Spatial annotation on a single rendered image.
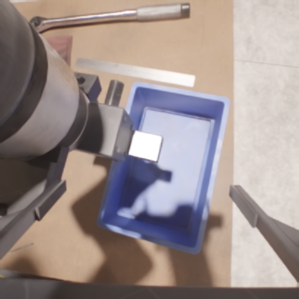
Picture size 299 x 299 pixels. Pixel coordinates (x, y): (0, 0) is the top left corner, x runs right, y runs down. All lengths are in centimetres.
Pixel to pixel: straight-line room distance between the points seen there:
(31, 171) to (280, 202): 102
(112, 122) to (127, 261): 42
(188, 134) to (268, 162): 61
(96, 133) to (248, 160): 91
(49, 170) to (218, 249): 45
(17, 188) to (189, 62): 52
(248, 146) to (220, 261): 63
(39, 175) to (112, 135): 7
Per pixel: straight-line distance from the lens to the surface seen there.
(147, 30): 68
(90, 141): 20
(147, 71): 60
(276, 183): 109
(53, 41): 73
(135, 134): 25
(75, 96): 16
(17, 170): 19
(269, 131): 111
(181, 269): 56
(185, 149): 53
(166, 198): 52
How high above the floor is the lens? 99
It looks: 79 degrees down
